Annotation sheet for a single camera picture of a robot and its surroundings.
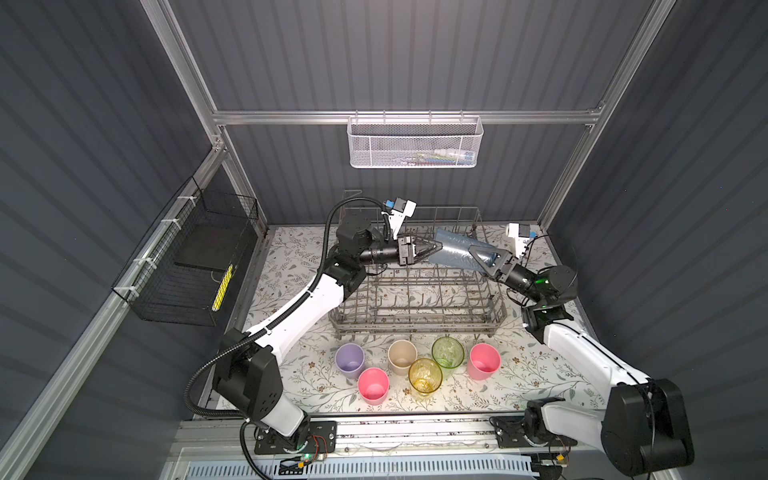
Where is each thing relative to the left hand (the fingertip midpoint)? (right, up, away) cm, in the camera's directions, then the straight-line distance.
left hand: (441, 246), depth 65 cm
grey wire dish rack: (-1, -17, +34) cm, 38 cm away
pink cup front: (-16, -38, +16) cm, 44 cm away
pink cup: (+15, -33, +19) cm, 41 cm away
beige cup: (-8, -30, +19) cm, 37 cm away
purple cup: (-23, -32, +20) cm, 44 cm away
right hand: (+7, -3, +2) cm, 8 cm away
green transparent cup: (+4, -27, +11) cm, 30 cm away
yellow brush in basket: (-51, -10, +5) cm, 52 cm away
